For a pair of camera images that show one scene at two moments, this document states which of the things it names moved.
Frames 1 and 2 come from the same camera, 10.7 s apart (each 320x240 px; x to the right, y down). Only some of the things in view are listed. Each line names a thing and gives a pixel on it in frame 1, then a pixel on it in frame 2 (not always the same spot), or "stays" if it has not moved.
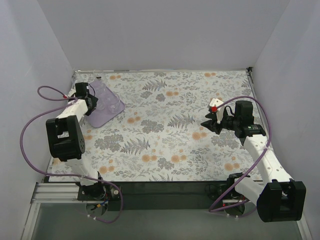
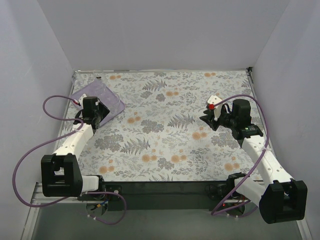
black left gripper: [92, 102] → [102, 111]
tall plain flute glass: [77, 76] stays
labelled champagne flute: [99, 76] stays
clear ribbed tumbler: [99, 87] stays
